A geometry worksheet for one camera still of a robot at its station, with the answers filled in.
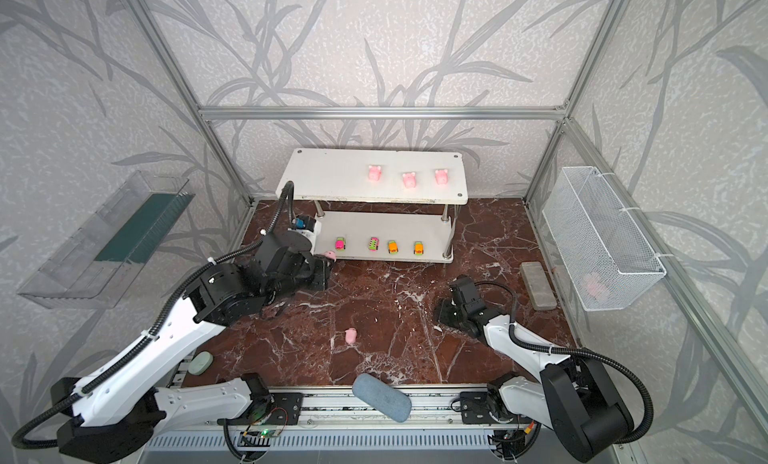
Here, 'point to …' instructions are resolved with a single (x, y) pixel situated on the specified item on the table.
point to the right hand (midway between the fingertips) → (439, 302)
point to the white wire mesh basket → (606, 260)
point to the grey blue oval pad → (382, 397)
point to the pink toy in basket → (593, 287)
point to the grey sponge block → (538, 285)
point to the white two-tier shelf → (381, 205)
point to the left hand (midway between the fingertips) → (337, 256)
